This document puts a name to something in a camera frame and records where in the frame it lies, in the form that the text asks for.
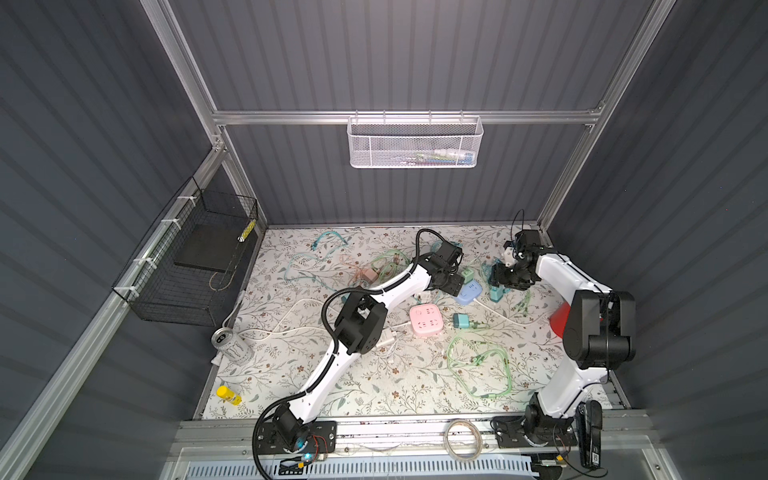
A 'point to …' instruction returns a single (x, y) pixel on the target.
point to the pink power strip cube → (426, 319)
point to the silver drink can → (231, 347)
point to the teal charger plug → (461, 320)
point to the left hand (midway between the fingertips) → (453, 282)
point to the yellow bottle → (225, 392)
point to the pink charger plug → (370, 275)
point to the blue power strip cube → (469, 292)
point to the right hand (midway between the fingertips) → (503, 282)
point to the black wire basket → (184, 266)
